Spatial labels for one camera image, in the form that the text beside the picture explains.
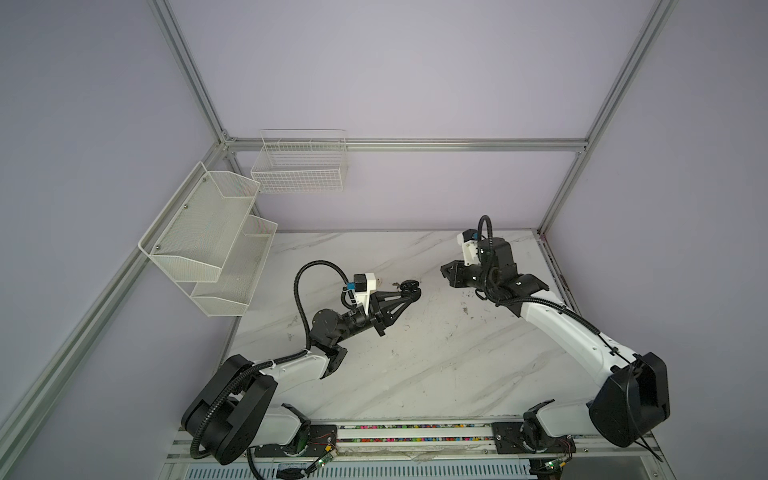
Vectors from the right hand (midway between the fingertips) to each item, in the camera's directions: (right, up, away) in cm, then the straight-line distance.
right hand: (437, 270), depth 81 cm
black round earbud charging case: (-8, -4, -13) cm, 15 cm away
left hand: (-8, -7, -11) cm, 15 cm away
